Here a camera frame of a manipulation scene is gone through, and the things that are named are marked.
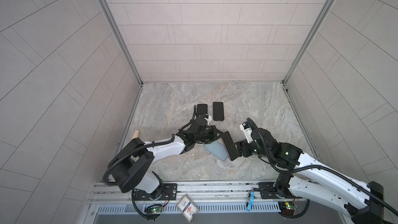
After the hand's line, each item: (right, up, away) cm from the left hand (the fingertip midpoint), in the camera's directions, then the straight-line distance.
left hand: (227, 133), depth 78 cm
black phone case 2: (-3, +9, +24) cm, 26 cm away
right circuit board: (+26, -31, -10) cm, 41 cm away
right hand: (+3, -5, -6) cm, 8 cm away
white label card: (-19, -29, -13) cm, 37 cm away
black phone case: (-14, +10, +24) cm, 29 cm away
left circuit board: (-33, -29, -14) cm, 46 cm away
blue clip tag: (+10, -25, -11) cm, 29 cm away
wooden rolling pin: (-51, -3, +9) cm, 52 cm away
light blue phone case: (-4, -11, +7) cm, 13 cm away
